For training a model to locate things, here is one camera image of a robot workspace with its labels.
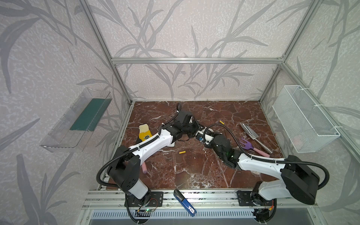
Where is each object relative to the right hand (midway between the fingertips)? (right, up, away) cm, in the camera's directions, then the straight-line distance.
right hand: (208, 125), depth 83 cm
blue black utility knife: (-12, -39, -15) cm, 43 cm away
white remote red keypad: (-23, -15, +11) cm, 30 cm away
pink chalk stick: (-38, -25, -2) cm, 45 cm away
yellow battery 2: (+14, 0, +24) cm, 28 cm away
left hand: (-1, +1, -4) cm, 4 cm away
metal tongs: (+35, -9, +16) cm, 39 cm away
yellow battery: (-15, -19, +8) cm, 25 cm away
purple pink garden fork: (+28, -15, +11) cm, 34 cm away
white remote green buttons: (-4, -3, -16) cm, 17 cm away
